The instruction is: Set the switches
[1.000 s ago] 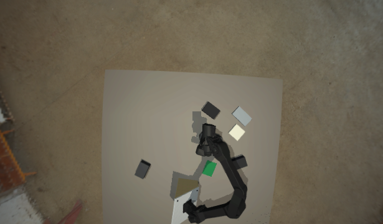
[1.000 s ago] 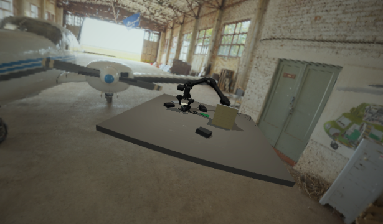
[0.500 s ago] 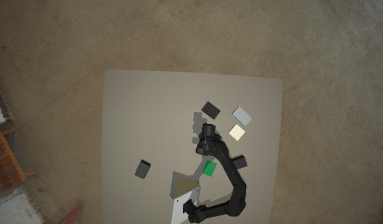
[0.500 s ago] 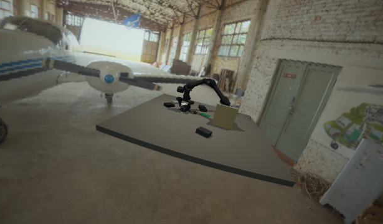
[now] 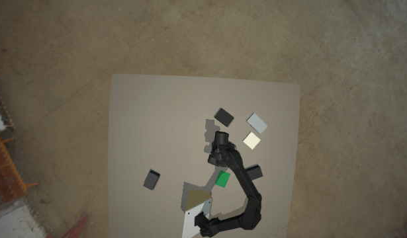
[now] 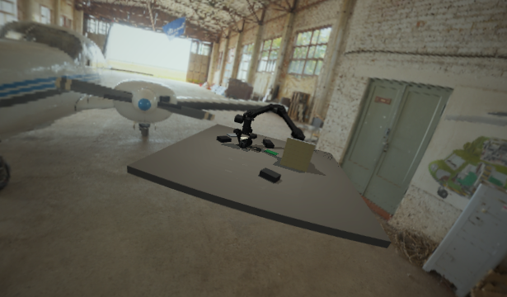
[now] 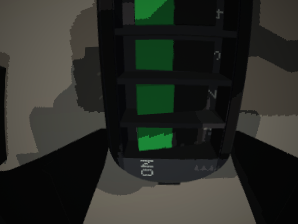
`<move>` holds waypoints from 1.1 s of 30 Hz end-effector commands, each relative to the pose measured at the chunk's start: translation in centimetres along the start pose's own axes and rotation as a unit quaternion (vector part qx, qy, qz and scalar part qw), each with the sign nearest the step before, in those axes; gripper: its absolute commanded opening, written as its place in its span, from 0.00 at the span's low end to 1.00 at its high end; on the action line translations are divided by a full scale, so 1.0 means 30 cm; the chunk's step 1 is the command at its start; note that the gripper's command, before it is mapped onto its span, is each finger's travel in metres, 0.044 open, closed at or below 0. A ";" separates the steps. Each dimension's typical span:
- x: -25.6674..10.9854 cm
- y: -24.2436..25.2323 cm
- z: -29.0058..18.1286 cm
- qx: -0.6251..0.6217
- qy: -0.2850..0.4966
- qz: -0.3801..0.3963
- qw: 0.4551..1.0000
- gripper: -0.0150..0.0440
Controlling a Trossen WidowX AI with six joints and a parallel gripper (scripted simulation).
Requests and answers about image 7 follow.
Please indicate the black rectangular box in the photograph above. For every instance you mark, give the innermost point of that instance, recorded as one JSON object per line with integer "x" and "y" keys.
{"x": 3, "y": 150}

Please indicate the dark grey controller unit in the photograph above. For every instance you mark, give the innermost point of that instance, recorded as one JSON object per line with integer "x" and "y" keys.
{"x": 172, "y": 76}

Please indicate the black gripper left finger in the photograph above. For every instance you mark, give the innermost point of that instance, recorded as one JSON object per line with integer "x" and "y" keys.
{"x": 57, "y": 188}

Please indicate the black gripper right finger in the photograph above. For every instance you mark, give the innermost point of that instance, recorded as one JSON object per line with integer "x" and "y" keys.
{"x": 269, "y": 178}

